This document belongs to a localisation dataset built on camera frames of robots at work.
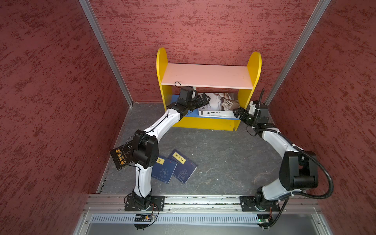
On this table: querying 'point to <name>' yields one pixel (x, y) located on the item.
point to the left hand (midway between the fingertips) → (205, 102)
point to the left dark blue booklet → (163, 169)
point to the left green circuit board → (141, 218)
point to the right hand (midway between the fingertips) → (236, 114)
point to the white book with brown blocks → (223, 114)
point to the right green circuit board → (263, 219)
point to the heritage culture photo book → (221, 102)
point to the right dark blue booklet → (184, 168)
